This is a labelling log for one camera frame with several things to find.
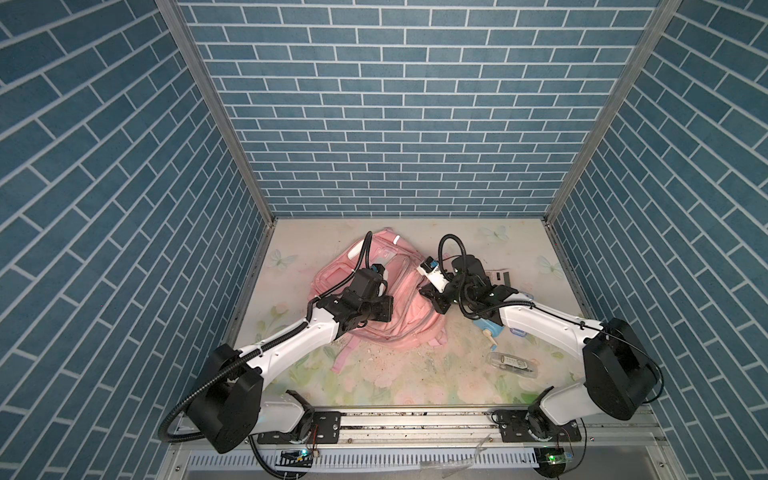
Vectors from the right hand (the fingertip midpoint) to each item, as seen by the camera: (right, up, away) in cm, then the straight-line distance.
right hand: (421, 284), depth 85 cm
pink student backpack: (-2, -9, -1) cm, 10 cm away
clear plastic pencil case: (+29, -23, -3) cm, 38 cm away
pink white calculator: (+28, +1, +16) cm, 32 cm away
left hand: (-8, -6, -2) cm, 10 cm away
